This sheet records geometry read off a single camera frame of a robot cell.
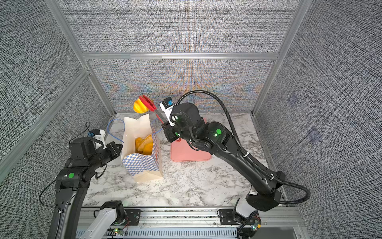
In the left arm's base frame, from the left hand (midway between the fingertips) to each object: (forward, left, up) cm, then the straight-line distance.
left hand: (123, 144), depth 69 cm
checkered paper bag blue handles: (-6, -5, -12) cm, 15 cm away
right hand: (+1, -21, +14) cm, 26 cm away
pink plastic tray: (+13, -26, -29) cm, 41 cm away
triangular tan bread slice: (+4, -7, -9) cm, 12 cm away
